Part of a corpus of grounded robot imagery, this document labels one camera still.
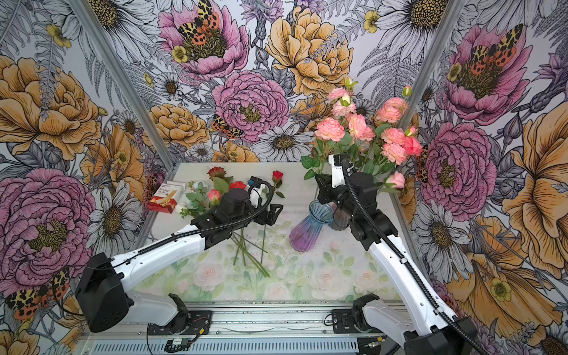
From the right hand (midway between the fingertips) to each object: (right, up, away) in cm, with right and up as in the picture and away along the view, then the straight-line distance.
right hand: (315, 180), depth 71 cm
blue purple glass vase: (-2, -19, +10) cm, 21 cm away
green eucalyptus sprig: (-50, -9, +31) cm, 60 cm away
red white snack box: (-65, -8, +31) cm, 72 cm away
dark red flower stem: (-43, +3, +37) cm, 57 cm away
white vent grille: (+16, -52, 0) cm, 55 cm away
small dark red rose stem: (-15, +3, +40) cm, 43 cm away
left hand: (-15, -10, +8) cm, 20 cm away
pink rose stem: (+25, 0, -3) cm, 25 cm away
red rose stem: (-33, -1, +37) cm, 50 cm away
